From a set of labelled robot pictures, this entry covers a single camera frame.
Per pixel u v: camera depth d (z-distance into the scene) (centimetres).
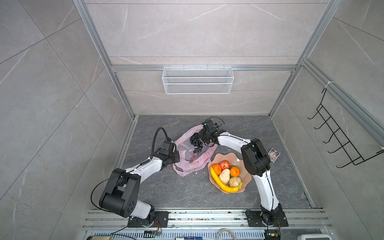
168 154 71
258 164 57
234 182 77
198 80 100
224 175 82
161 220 73
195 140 101
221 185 78
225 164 86
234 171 80
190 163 85
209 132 80
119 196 43
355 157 59
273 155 95
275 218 64
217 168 83
